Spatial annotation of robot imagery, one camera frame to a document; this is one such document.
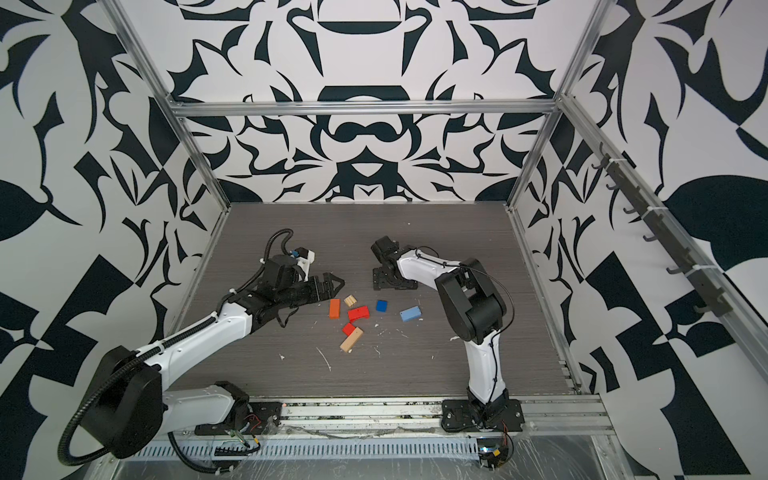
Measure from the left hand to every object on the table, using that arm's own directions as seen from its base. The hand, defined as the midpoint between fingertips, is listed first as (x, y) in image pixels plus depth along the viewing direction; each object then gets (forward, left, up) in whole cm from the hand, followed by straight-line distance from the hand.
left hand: (336, 280), depth 83 cm
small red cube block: (-8, -2, -14) cm, 16 cm away
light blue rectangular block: (-4, -21, -14) cm, 25 cm away
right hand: (+7, -16, -13) cm, 22 cm away
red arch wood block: (-4, -5, -13) cm, 15 cm away
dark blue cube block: (-1, -12, -14) cm, 19 cm away
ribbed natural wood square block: (+1, -3, -13) cm, 14 cm away
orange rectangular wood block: (-2, +2, -13) cm, 13 cm away
